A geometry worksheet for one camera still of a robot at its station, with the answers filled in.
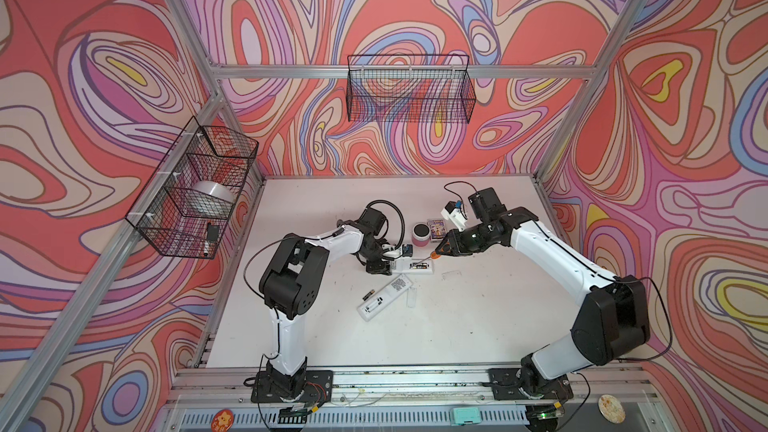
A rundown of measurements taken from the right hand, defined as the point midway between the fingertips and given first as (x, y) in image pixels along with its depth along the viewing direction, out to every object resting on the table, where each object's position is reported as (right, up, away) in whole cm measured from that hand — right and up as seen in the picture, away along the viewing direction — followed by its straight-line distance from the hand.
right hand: (444, 257), depth 82 cm
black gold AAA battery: (-21, -12, +7) cm, 26 cm away
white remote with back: (-20, -15, +5) cm, 25 cm away
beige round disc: (+38, -35, -11) cm, 52 cm away
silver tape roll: (-58, +16, -12) cm, 62 cm away
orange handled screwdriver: (-3, 0, 0) cm, 3 cm away
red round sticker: (-55, -36, -13) cm, 67 cm away
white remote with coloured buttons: (-8, -5, +12) cm, 15 cm away
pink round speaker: (-5, +5, +14) cm, 16 cm away
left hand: (-15, -4, +15) cm, 21 cm away
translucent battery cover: (-9, -13, +7) cm, 17 cm away
